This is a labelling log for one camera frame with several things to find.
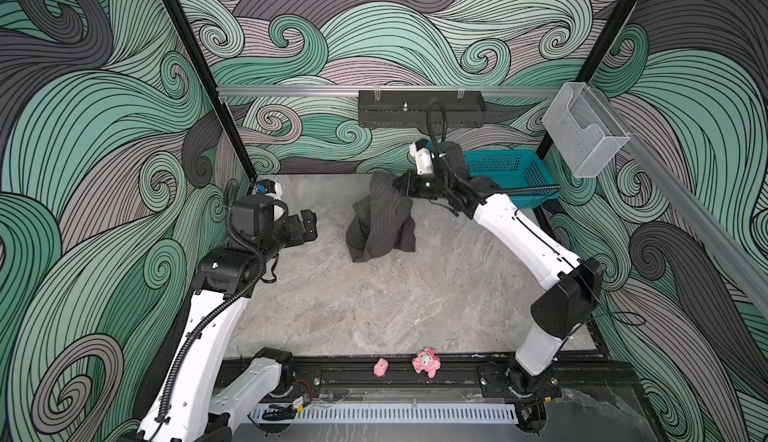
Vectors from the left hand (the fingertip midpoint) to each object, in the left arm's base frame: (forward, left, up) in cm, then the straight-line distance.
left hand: (299, 216), depth 68 cm
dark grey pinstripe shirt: (+5, -19, -8) cm, 22 cm away
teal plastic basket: (+46, -76, -26) cm, 93 cm away
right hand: (+12, -22, -1) cm, 26 cm away
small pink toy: (-26, -20, -29) cm, 44 cm away
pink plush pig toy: (-24, -32, -27) cm, 48 cm away
